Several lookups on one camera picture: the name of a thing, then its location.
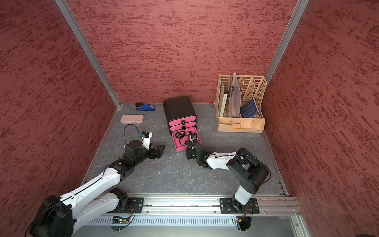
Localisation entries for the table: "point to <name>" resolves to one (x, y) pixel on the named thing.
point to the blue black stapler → (142, 106)
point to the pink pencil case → (132, 119)
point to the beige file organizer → (251, 87)
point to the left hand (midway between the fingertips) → (158, 147)
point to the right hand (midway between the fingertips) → (189, 151)
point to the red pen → (211, 102)
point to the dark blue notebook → (249, 109)
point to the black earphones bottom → (179, 134)
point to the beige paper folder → (224, 91)
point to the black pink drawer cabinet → (181, 119)
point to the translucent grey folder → (235, 100)
